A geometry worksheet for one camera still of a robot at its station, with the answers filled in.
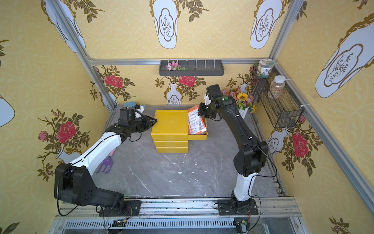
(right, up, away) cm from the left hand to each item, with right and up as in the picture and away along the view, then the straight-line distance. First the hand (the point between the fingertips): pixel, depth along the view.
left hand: (151, 121), depth 86 cm
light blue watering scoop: (-26, +13, +36) cm, 46 cm away
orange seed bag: (+26, -2, -2) cm, 26 cm away
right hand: (+31, +6, -1) cm, 31 cm away
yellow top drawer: (+30, -8, -6) cm, 32 cm away
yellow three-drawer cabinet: (+12, -6, -4) cm, 14 cm away
